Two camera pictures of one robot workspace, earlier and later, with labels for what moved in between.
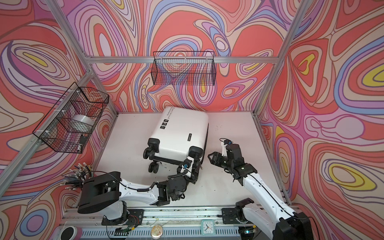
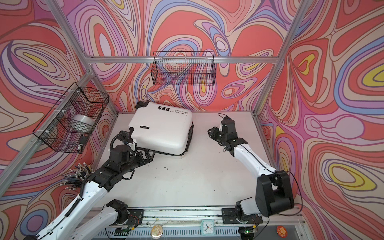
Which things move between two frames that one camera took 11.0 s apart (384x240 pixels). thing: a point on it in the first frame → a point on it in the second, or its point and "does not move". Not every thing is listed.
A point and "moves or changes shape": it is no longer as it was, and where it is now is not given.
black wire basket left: (67, 127) does not move
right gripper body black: (221, 161) → (217, 135)
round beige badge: (156, 231) does not move
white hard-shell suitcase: (176, 134) moves or changes shape
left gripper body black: (193, 180) → (137, 161)
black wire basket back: (186, 68) does not move
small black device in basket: (83, 139) does not move
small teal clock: (207, 227) does not move
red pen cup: (76, 175) does not move
